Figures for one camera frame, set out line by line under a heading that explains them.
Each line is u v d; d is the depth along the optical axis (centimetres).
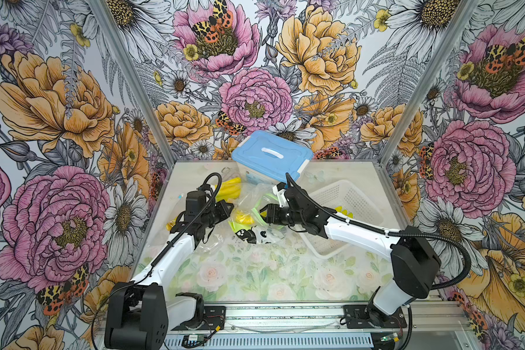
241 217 79
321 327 73
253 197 75
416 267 45
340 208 98
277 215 72
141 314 41
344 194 102
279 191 76
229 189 102
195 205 64
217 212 76
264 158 101
